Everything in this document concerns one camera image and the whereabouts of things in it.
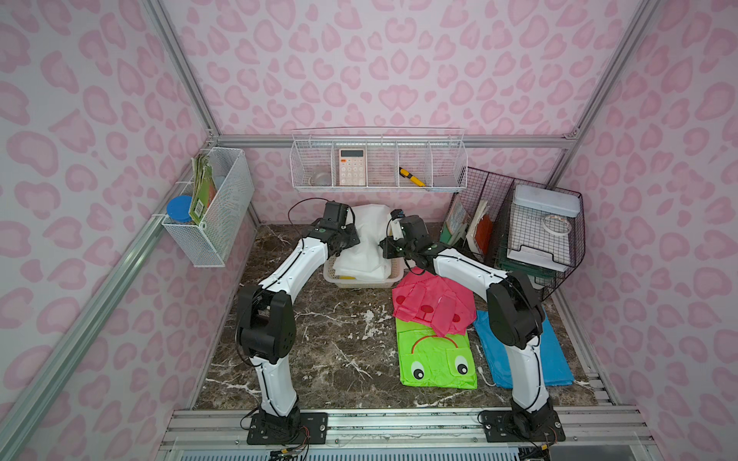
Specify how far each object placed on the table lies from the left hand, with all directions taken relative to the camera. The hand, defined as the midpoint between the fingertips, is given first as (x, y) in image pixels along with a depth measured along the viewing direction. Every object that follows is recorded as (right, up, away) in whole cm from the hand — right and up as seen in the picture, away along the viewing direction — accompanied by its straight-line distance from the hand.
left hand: (354, 231), depth 93 cm
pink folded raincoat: (+29, -24, +2) cm, 38 cm away
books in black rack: (+42, +1, +8) cm, 43 cm away
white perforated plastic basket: (+13, -15, +2) cm, 20 cm away
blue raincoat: (+58, -40, -13) cm, 71 cm away
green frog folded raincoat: (+22, -37, -11) cm, 44 cm away
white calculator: (-1, +20, 0) cm, 21 cm away
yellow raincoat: (-2, -15, -3) cm, 15 cm away
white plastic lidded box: (+59, +1, -2) cm, 59 cm away
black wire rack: (+52, +16, +14) cm, 56 cm away
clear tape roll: (+65, +2, -1) cm, 65 cm away
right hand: (+7, -4, +1) cm, 8 cm away
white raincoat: (+4, -9, -6) cm, 12 cm away
